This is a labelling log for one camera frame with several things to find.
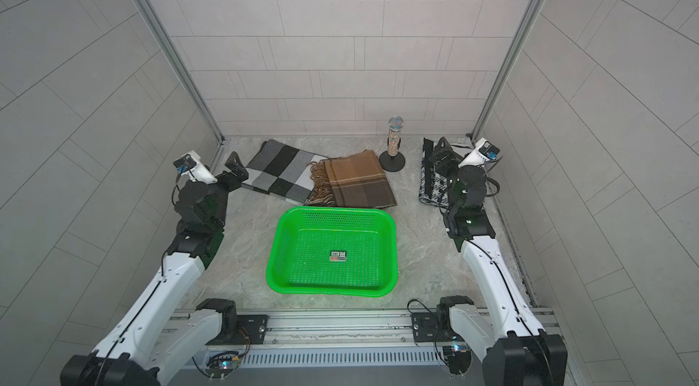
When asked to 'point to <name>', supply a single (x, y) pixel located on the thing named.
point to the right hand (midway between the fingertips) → (448, 141)
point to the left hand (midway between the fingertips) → (230, 155)
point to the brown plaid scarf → (356, 180)
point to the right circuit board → (458, 357)
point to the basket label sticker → (338, 255)
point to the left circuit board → (221, 364)
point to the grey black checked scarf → (282, 171)
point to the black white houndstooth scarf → (432, 184)
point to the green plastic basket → (298, 245)
